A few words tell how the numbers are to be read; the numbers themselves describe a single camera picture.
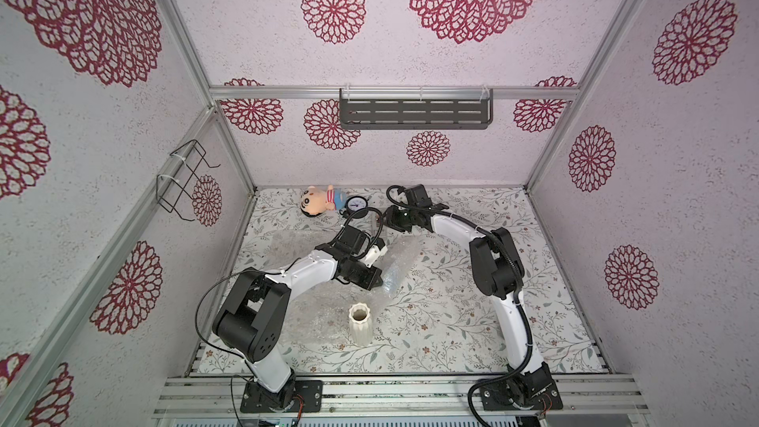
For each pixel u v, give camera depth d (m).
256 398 0.73
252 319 0.46
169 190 0.73
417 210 0.83
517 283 0.64
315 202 1.06
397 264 0.90
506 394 0.73
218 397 0.75
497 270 0.61
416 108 0.93
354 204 1.13
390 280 0.89
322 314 0.87
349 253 0.72
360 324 0.70
